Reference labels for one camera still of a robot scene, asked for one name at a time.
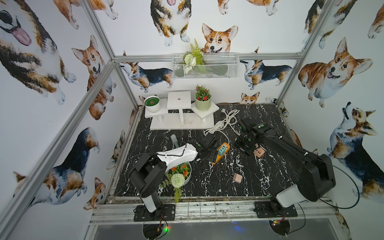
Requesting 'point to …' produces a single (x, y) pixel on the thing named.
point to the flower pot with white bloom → (177, 177)
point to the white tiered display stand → (177, 112)
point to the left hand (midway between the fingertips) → (213, 153)
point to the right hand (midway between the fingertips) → (233, 148)
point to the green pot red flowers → (203, 98)
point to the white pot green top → (152, 104)
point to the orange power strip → (218, 149)
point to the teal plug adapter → (221, 151)
